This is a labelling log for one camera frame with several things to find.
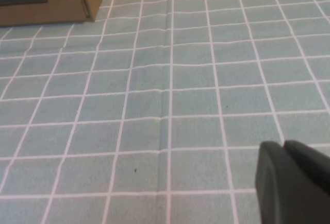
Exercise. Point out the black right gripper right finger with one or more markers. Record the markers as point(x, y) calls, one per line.
point(314, 164)

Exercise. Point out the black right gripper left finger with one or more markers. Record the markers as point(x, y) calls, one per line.
point(284, 193)

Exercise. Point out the cyan checkered tablecloth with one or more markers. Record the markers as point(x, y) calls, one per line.
point(154, 113)

